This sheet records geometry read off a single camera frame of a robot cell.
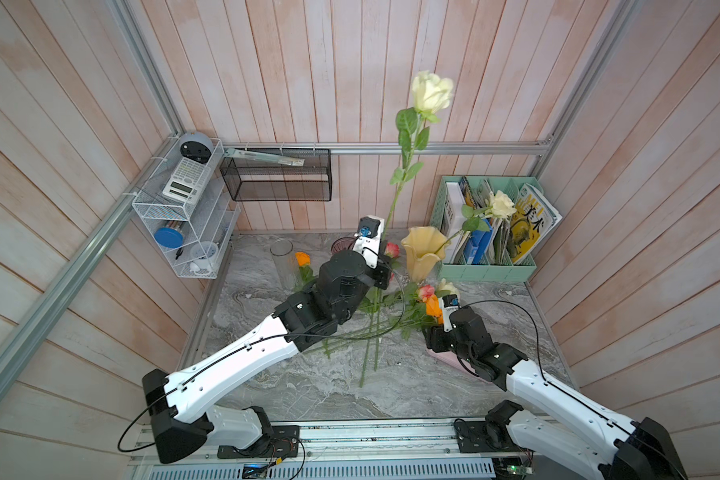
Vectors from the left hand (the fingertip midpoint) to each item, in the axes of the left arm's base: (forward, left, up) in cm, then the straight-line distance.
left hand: (383, 248), depth 63 cm
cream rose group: (+13, -24, -34) cm, 44 cm away
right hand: (-3, -16, -30) cm, 34 cm away
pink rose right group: (+12, -18, -35) cm, 41 cm away
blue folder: (+22, -34, -24) cm, 46 cm away
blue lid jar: (+11, +55, -8) cm, 56 cm away
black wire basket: (+47, +42, -17) cm, 65 cm away
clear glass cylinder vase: (+18, +29, -22) cm, 40 cm away
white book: (+29, -25, -13) cm, 40 cm away
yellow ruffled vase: (+22, -17, -24) cm, 36 cm away
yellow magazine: (+30, -53, -18) cm, 63 cm away
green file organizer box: (+22, -45, -35) cm, 61 cm away
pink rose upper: (+30, -8, -35) cm, 47 cm away
